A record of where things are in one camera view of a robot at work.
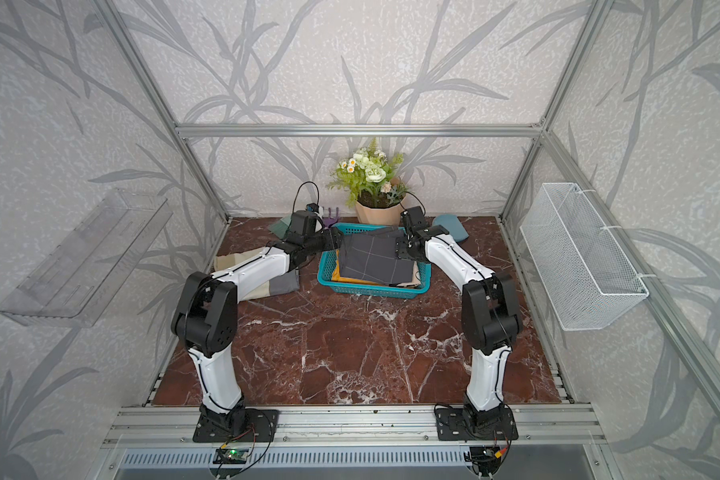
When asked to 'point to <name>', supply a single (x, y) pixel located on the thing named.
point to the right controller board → (485, 457)
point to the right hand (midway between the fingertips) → (408, 248)
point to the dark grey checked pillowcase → (372, 255)
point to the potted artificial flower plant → (370, 184)
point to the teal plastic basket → (328, 264)
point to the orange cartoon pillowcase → (337, 276)
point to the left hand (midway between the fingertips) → (337, 233)
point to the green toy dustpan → (281, 226)
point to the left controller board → (230, 456)
